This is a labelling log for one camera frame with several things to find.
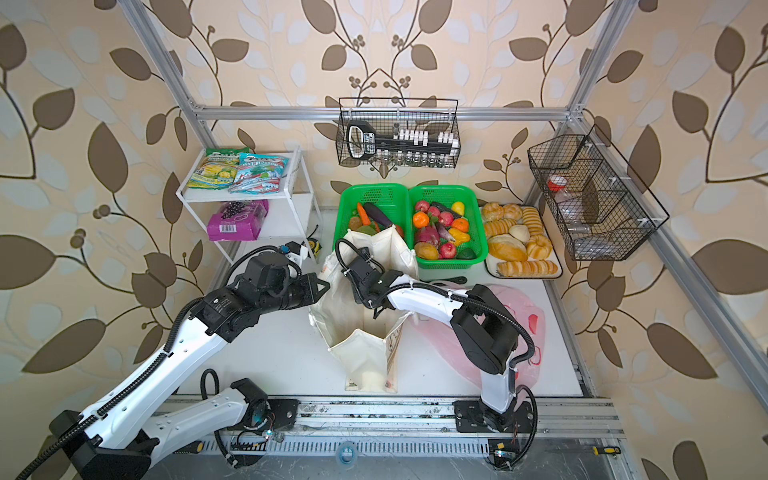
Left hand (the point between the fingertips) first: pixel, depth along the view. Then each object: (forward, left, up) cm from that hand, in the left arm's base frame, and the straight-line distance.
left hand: (333, 284), depth 71 cm
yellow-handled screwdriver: (-29, -67, -23) cm, 77 cm away
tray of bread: (+30, -58, -20) cm, 68 cm away
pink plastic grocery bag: (-4, -28, -22) cm, 36 cm away
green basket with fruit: (+39, -33, -21) cm, 55 cm away
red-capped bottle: (+28, -58, +9) cm, 65 cm away
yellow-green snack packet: (+30, +36, +10) cm, 48 cm away
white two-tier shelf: (+22, +15, +2) cm, 26 cm away
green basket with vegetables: (+51, -12, -20) cm, 57 cm away
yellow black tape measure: (+28, +15, -22) cm, 39 cm away
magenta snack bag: (+22, +32, -2) cm, 39 cm away
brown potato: (+37, +1, -20) cm, 42 cm away
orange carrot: (+42, -2, -21) cm, 47 cm away
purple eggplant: (+44, -6, -22) cm, 50 cm away
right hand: (+9, -6, -17) cm, 20 cm away
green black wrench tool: (+17, -35, -23) cm, 45 cm away
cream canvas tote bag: (-14, -9, -3) cm, 17 cm away
